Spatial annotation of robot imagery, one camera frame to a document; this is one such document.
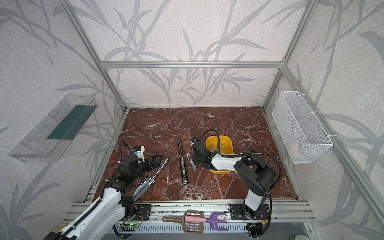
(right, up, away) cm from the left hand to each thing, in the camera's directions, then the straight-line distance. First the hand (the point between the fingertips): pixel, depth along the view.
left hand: (159, 154), depth 84 cm
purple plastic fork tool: (+30, -29, -14) cm, 44 cm away
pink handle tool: (+19, -27, -15) cm, 36 cm away
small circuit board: (-9, -31, -13) cm, 35 cm away
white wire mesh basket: (+66, +12, -22) cm, 71 cm away
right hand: (+20, +1, +10) cm, 23 cm away
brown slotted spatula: (+18, -32, -13) cm, 39 cm away
